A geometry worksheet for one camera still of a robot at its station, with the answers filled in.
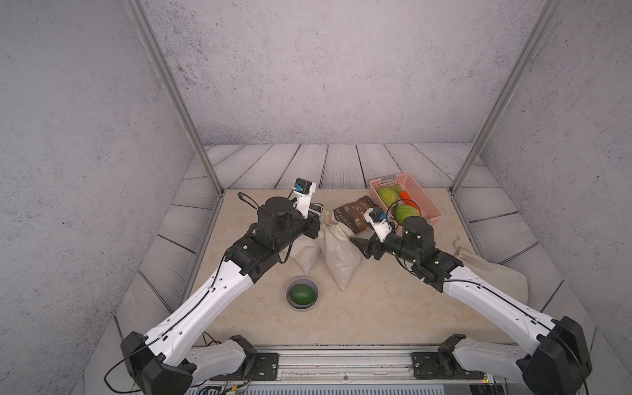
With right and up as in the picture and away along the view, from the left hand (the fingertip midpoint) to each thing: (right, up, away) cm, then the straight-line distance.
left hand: (325, 206), depth 67 cm
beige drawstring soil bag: (+5, -13, +12) cm, 18 cm away
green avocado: (-7, -29, +15) cm, 34 cm away
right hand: (+10, -7, +7) cm, 14 cm away
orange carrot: (+37, +5, +48) cm, 61 cm away
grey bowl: (-8, -25, +18) cm, 32 cm away
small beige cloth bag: (-7, -16, +22) cm, 28 cm away
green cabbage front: (+33, -2, +35) cm, 48 cm away
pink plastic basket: (+38, +12, +52) cm, 66 cm away
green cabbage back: (+28, +5, +40) cm, 49 cm away
